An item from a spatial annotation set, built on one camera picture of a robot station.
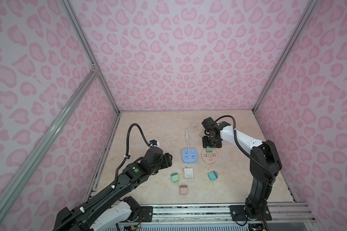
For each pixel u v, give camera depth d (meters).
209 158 0.90
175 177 0.84
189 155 0.92
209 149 0.94
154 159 0.56
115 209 0.57
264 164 0.49
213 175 0.84
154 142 0.70
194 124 1.06
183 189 0.80
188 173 0.84
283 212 0.75
